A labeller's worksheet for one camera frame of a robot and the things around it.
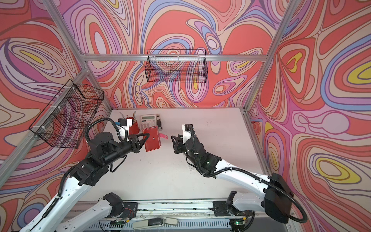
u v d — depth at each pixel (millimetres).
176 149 634
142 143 622
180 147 643
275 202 388
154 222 664
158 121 1048
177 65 972
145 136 628
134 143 547
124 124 557
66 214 424
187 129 617
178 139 650
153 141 650
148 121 1079
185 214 724
